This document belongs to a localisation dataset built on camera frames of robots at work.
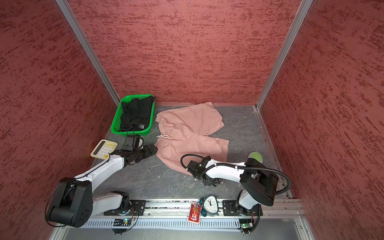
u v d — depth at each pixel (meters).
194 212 0.71
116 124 1.00
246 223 0.71
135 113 1.11
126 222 0.70
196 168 0.67
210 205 0.72
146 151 0.80
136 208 0.73
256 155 0.92
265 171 0.46
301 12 0.73
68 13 0.73
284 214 0.73
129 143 0.70
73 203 0.41
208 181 0.70
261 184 0.43
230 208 0.74
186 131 1.03
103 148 0.94
